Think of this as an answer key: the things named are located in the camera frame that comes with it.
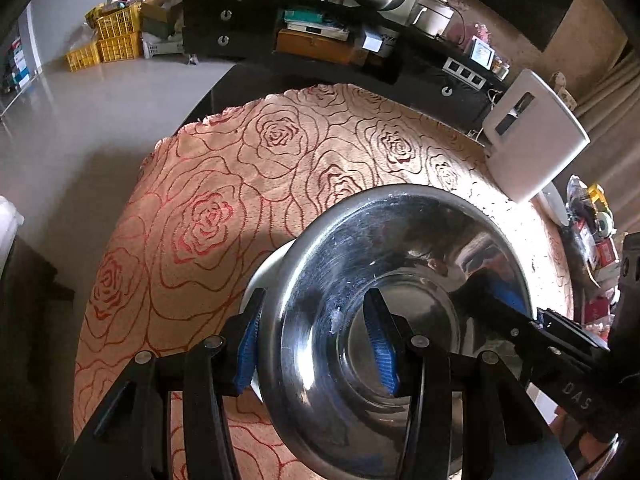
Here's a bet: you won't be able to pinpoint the stainless steel mixing bowl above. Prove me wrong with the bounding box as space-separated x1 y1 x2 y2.
258 184 535 479

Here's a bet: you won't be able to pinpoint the large white round plate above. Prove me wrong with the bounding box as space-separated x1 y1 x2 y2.
240 240 295 377

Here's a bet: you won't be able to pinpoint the rose patterned tablecloth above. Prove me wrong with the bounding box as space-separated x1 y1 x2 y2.
61 84 574 479

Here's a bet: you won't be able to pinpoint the cluttered box of items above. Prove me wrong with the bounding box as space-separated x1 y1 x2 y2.
563 174 622 330

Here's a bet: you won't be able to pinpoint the small white side plate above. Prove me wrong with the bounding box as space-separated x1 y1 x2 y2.
535 182 570 228

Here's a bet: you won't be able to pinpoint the white electric kettle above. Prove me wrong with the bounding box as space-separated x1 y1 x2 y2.
483 70 590 203

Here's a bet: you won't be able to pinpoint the white cushioned chair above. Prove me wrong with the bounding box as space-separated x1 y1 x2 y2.
0 196 25 275

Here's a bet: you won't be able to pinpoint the black tv cabinet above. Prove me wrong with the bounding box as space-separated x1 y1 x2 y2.
182 0 506 131

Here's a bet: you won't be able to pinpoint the yellow plastic crates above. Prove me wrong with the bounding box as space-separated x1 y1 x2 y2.
65 1 142 72

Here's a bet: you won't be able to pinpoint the white rice cooker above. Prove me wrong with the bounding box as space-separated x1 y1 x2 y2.
409 0 454 38

